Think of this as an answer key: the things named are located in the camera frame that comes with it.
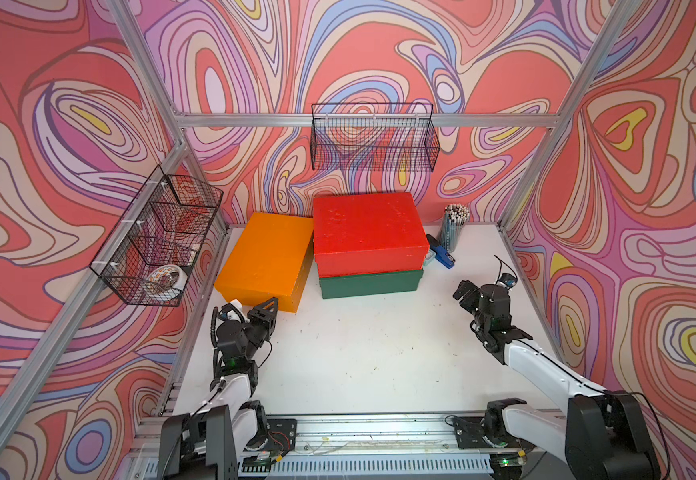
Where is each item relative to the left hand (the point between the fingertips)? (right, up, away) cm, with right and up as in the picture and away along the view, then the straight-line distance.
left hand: (281, 302), depth 83 cm
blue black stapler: (+52, +14, +25) cm, 60 cm away
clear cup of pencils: (+55, +26, +16) cm, 63 cm away
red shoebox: (+21, +20, +8) cm, 30 cm away
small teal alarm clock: (+49, +13, +25) cm, 56 cm away
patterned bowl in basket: (-24, +7, -14) cm, 29 cm away
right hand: (+56, +1, +5) cm, 56 cm away
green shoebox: (+26, +3, +17) cm, 31 cm away
